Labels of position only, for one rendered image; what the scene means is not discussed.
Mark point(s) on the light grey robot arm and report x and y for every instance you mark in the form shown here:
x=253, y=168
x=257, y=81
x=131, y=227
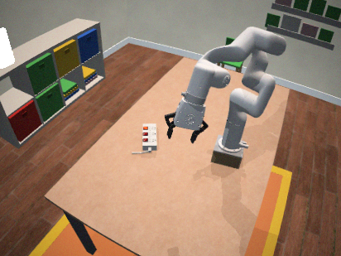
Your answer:
x=254, y=78

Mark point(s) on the white power strip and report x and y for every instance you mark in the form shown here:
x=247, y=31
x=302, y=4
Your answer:
x=148, y=138

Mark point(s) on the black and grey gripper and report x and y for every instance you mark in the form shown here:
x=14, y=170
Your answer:
x=189, y=116

